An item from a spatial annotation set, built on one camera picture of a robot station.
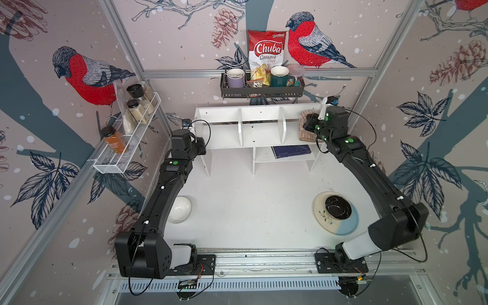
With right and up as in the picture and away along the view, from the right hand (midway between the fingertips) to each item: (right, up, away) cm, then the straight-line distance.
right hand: (305, 113), depth 78 cm
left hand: (-43, -9, +2) cm, 44 cm away
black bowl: (+18, -42, +8) cm, 46 cm away
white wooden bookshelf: (-13, -7, +10) cm, 18 cm away
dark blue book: (-4, -16, +14) cm, 22 cm away
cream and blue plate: (+18, -50, +4) cm, 53 cm away
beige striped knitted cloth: (+1, -9, +2) cm, 9 cm away
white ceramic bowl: (-56, -44, +8) cm, 71 cm away
